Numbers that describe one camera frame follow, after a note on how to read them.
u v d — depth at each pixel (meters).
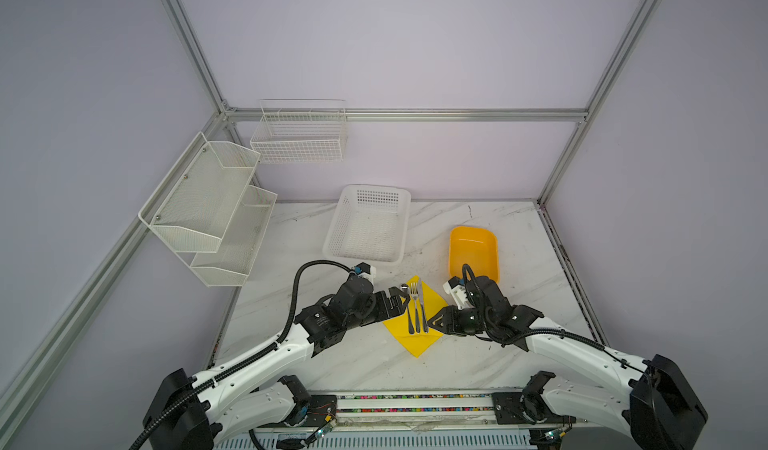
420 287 0.96
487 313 0.63
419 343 0.84
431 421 0.73
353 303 0.58
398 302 0.67
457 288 0.76
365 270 0.72
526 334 0.55
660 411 0.40
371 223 1.15
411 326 0.88
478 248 1.07
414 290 0.96
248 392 0.45
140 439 0.36
